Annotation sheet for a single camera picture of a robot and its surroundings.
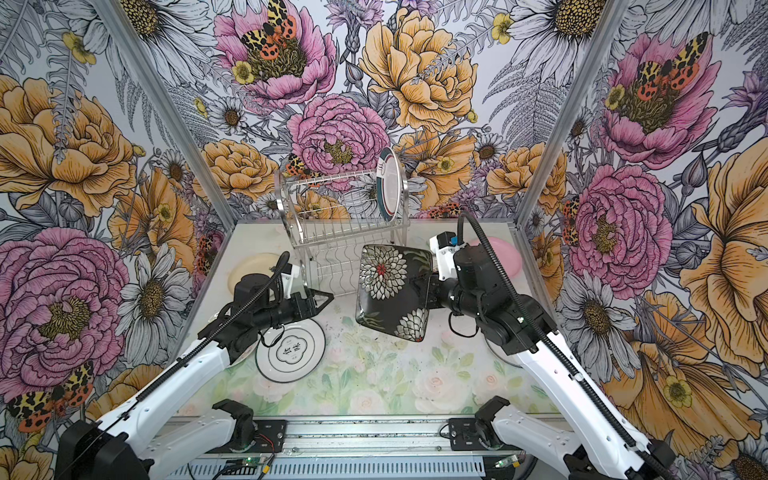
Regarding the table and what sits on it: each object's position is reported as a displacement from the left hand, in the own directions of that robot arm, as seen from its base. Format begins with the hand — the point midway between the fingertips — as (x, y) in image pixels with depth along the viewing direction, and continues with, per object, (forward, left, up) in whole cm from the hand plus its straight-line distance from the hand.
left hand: (324, 308), depth 79 cm
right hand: (-4, -22, +15) cm, 27 cm away
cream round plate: (+26, +29, -14) cm, 41 cm away
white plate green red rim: (+29, -17, +17) cm, 38 cm away
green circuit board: (-31, +16, -17) cm, 38 cm away
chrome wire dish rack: (+52, +7, -16) cm, 54 cm away
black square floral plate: (-2, -18, +13) cm, 22 cm away
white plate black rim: (-6, +11, -16) cm, 20 cm away
